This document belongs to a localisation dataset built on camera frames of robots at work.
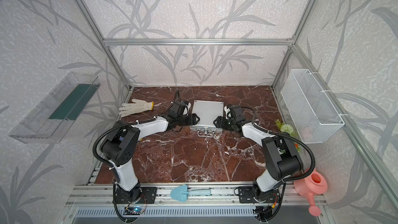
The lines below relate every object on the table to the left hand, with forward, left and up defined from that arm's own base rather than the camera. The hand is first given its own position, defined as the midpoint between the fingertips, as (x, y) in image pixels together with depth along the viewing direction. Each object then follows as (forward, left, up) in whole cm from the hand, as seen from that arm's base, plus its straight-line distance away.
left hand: (197, 119), depth 94 cm
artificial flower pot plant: (-12, -48, +11) cm, 51 cm away
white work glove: (+15, +43, -7) cm, 46 cm away
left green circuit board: (-45, +28, -8) cm, 54 cm away
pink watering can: (-37, -53, +6) cm, 65 cm away
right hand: (-2, -12, +1) cm, 12 cm away
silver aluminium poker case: (+7, -7, -1) cm, 10 cm away
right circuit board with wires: (-46, -33, -10) cm, 57 cm away
